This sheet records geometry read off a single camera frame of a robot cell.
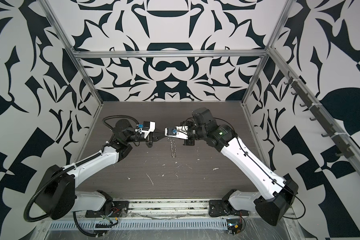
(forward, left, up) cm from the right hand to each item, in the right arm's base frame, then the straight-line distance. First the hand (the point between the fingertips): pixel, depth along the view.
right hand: (175, 129), depth 68 cm
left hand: (-1, +2, +1) cm, 2 cm away
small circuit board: (-34, -27, -31) cm, 53 cm away
